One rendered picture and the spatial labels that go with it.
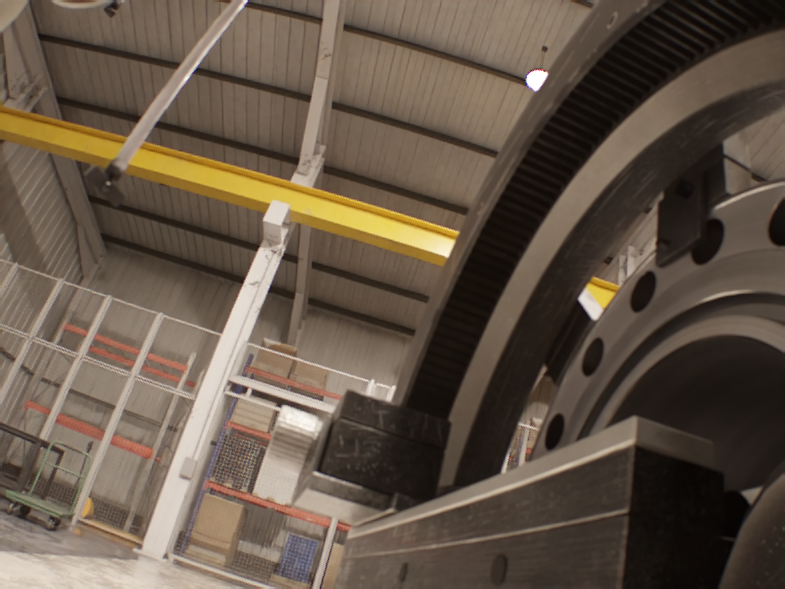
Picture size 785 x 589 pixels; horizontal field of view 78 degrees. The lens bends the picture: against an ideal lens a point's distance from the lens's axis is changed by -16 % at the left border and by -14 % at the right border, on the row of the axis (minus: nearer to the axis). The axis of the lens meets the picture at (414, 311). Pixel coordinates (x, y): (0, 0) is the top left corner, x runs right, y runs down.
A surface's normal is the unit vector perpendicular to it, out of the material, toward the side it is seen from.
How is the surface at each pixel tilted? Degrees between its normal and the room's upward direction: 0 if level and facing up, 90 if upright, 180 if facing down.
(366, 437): 88
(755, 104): 157
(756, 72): 129
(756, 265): 90
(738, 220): 90
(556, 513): 90
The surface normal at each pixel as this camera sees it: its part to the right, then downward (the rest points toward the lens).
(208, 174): 0.18, -0.43
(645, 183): -0.21, 0.83
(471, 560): -0.93, -0.33
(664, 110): -0.81, 0.52
